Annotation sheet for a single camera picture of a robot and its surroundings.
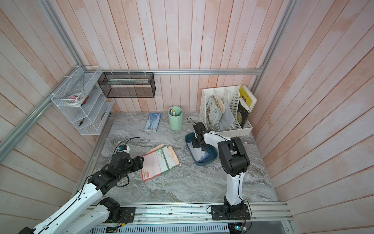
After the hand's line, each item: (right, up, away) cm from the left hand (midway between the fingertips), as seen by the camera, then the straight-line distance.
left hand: (138, 162), depth 81 cm
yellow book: (+68, +41, +13) cm, 80 cm away
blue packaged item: (+1, +24, +33) cm, 40 cm away
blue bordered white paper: (+36, +1, +15) cm, 39 cm away
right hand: (+35, +8, +21) cm, 42 cm away
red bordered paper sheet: (+6, -6, +8) cm, 11 cm away
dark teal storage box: (+44, +5, +13) cm, 46 cm away
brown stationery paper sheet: (+17, +4, +14) cm, 23 cm away
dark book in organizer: (+66, +29, +15) cm, 74 cm away
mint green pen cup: (+20, +28, +23) cm, 41 cm away
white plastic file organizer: (+61, +44, +27) cm, 80 cm away
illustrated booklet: (+47, +33, +15) cm, 59 cm away
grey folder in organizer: (+56, +25, +20) cm, 65 cm away
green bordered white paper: (+14, -2, +10) cm, 17 cm away
